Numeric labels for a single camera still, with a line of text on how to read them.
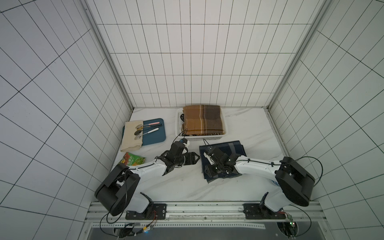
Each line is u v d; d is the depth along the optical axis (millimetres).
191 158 760
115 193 422
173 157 676
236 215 727
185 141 818
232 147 942
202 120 971
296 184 437
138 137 1012
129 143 976
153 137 1014
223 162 654
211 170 753
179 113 1037
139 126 1069
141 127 1065
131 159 893
